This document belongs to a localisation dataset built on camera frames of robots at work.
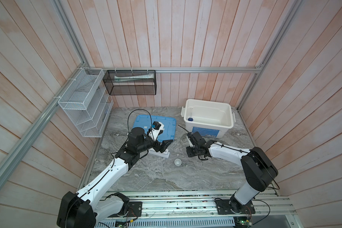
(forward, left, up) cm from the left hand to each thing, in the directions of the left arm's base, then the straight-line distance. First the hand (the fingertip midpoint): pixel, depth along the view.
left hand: (166, 138), depth 74 cm
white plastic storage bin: (+35, -35, -24) cm, 55 cm away
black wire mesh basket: (+47, +27, +3) cm, 54 cm away
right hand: (+4, -15, -21) cm, 26 cm away
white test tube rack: (+1, +1, -20) cm, 20 cm away
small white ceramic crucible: (-4, -7, -22) cm, 23 cm away
